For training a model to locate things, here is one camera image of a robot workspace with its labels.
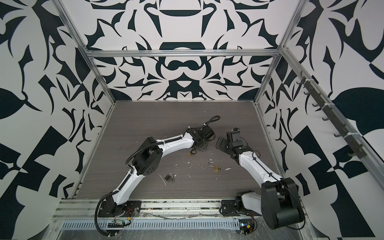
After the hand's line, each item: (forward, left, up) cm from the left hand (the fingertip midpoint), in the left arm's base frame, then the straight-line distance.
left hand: (203, 142), depth 95 cm
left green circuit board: (-40, +42, 0) cm, 59 cm away
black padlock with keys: (-20, +20, -3) cm, 28 cm away
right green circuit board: (-43, -17, -4) cm, 47 cm away
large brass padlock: (-16, -6, -2) cm, 17 cm away
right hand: (-4, -12, +5) cm, 13 cm away
